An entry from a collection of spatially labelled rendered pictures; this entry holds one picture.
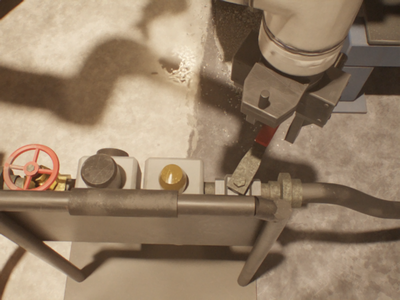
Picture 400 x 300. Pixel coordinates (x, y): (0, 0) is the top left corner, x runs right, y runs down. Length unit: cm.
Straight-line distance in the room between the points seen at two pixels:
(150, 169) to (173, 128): 55
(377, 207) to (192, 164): 29
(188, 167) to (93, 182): 13
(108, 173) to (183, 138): 59
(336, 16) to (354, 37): 65
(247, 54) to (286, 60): 9
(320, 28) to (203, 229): 36
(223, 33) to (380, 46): 46
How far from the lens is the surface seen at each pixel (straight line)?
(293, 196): 66
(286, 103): 49
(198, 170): 65
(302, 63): 48
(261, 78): 50
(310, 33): 44
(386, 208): 78
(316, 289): 110
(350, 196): 70
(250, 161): 65
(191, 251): 108
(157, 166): 65
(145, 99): 124
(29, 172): 64
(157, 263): 108
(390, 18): 112
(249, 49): 56
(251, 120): 68
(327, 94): 54
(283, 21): 44
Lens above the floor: 106
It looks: 66 degrees down
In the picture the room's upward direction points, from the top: straight up
